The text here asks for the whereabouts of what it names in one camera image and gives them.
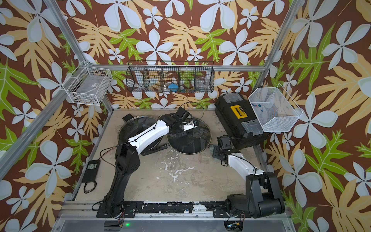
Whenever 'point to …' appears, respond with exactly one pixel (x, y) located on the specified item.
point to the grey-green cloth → (211, 147)
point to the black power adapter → (92, 171)
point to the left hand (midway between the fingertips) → (184, 126)
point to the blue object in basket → (173, 87)
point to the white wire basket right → (275, 111)
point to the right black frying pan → (160, 148)
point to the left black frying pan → (132, 126)
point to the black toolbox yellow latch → (237, 119)
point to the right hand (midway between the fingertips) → (217, 151)
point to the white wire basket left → (88, 85)
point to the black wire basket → (171, 76)
